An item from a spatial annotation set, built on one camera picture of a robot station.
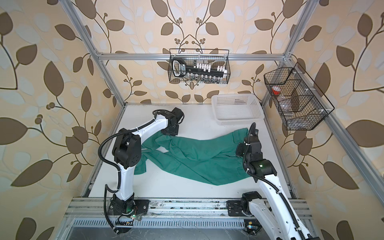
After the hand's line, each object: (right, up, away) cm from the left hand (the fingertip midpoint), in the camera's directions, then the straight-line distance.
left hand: (172, 131), depth 95 cm
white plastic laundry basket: (+47, +16, +21) cm, 53 cm away
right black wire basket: (+68, +15, -22) cm, 73 cm away
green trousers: (+23, -16, -8) cm, 29 cm away
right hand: (+41, -6, -17) cm, 45 cm away
